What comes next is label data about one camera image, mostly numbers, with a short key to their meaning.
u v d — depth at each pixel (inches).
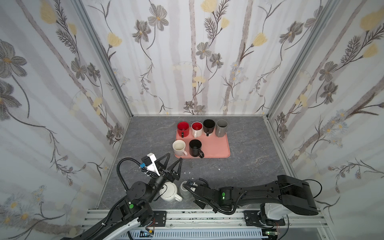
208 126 40.1
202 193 22.2
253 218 29.0
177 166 23.0
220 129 39.4
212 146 39.7
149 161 21.6
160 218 28.9
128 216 20.4
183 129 42.1
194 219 29.5
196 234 65.7
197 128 42.0
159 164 25.7
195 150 37.4
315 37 30.7
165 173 21.9
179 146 37.6
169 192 29.6
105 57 33.8
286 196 16.7
